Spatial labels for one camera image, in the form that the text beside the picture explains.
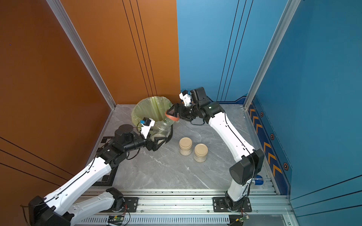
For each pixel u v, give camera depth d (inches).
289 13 28.1
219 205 28.5
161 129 25.8
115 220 28.4
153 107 36.0
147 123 24.1
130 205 29.1
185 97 26.9
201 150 31.9
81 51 33.7
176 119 28.4
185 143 33.5
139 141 24.1
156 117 37.2
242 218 27.3
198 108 21.9
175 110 25.0
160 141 25.8
